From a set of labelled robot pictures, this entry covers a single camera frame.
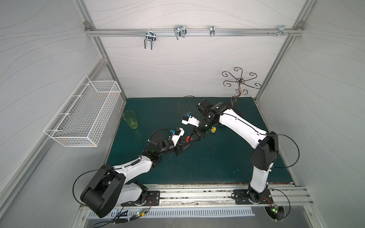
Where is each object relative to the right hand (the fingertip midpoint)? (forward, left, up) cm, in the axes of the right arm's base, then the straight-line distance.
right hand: (191, 136), depth 78 cm
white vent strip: (-36, +29, -17) cm, 49 cm away
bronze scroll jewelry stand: (+26, -30, +13) cm, 41 cm away
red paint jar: (-3, +2, +2) cm, 4 cm away
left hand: (-3, 0, -1) cm, 3 cm away
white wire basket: (-1, +54, +15) cm, 56 cm away
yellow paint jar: (+15, -15, -15) cm, 26 cm away
